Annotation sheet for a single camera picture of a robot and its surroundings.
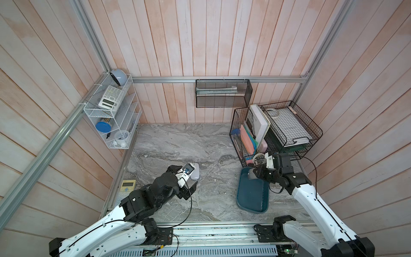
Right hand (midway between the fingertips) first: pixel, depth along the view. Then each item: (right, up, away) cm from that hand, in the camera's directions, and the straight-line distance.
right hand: (254, 169), depth 83 cm
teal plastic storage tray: (0, -15, +3) cm, 15 cm away
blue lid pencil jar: (-76, +22, -6) cm, 79 cm away
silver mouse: (-2, -3, -2) cm, 4 cm away
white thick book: (+4, +24, +3) cm, 24 cm away
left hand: (-35, 0, -14) cm, 37 cm away
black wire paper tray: (+28, +8, +10) cm, 31 cm away
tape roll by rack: (+8, +3, +16) cm, 18 cm away
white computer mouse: (-32, -6, +12) cm, 35 cm away
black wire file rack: (+2, +19, +16) cm, 25 cm away
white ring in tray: (+16, +32, +16) cm, 40 cm away
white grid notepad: (+23, +21, +7) cm, 32 cm away
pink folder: (+1, +14, +19) cm, 24 cm away
